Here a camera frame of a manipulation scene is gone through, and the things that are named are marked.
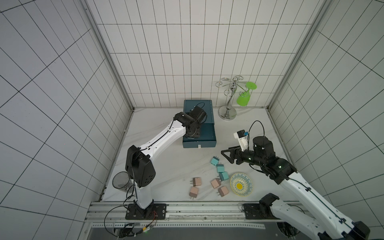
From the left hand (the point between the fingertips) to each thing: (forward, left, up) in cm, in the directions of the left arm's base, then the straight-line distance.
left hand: (189, 136), depth 82 cm
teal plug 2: (-12, -18, -17) cm, 27 cm away
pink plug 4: (-25, -18, -15) cm, 34 cm away
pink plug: (-20, -4, -16) cm, 26 cm away
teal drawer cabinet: (+6, -11, +3) cm, 12 cm away
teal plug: (-8, -16, -16) cm, 23 cm away
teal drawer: (-5, -9, +3) cm, 10 cm away
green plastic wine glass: (+31, -37, 0) cm, 48 cm away
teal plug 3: (-17, -20, -15) cm, 30 cm away
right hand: (-12, -16, +4) cm, 20 cm away
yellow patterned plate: (-21, -29, -16) cm, 40 cm away
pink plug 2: (-26, -2, -15) cm, 30 cm away
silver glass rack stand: (+32, -30, -15) cm, 47 cm away
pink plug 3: (-21, -15, -16) cm, 30 cm away
